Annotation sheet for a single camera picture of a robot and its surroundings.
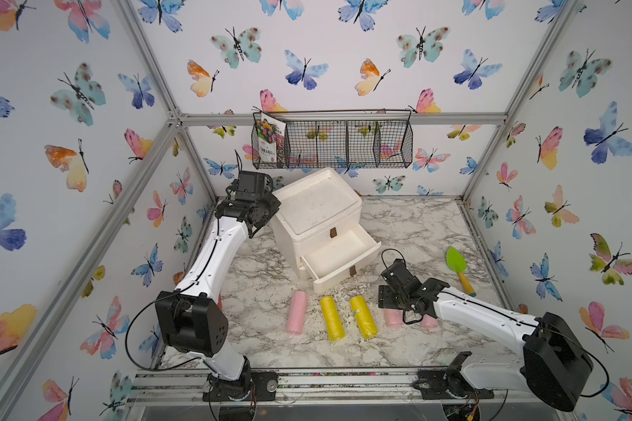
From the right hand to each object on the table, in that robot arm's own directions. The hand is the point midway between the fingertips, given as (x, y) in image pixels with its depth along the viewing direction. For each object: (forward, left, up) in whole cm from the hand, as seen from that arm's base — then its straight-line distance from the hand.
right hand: (390, 295), depth 85 cm
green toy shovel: (+17, -28, -6) cm, 33 cm away
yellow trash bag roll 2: (-7, +8, -4) cm, 11 cm away
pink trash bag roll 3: (-15, -4, +20) cm, 26 cm away
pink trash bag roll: (-7, +30, -3) cm, 31 cm away
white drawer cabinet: (+16, +24, +18) cm, 34 cm away
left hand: (+20, +36, +21) cm, 46 cm away
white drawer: (+11, +16, +3) cm, 20 cm away
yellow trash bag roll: (-10, +17, -3) cm, 20 cm away
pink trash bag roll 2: (-7, -1, -2) cm, 7 cm away
